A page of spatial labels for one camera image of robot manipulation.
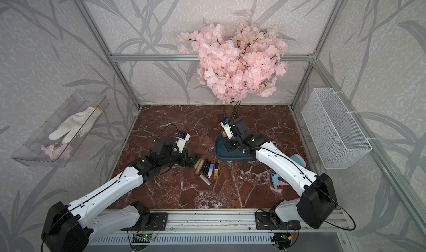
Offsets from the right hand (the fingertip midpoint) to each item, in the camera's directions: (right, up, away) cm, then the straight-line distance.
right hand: (227, 138), depth 81 cm
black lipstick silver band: (-10, -16, +8) cm, 21 cm away
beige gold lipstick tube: (-14, -11, -8) cm, 19 cm away
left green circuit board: (-37, -42, -10) cm, 57 cm away
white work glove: (-62, +7, -14) cm, 64 cm away
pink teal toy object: (+26, -23, +3) cm, 35 cm away
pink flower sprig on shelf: (-62, -2, -22) cm, 66 cm away
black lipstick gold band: (-13, -18, +7) cm, 23 cm away
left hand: (-15, -7, -3) cm, 17 cm away
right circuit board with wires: (+24, -44, -10) cm, 51 cm away
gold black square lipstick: (-6, -19, +8) cm, 21 cm away
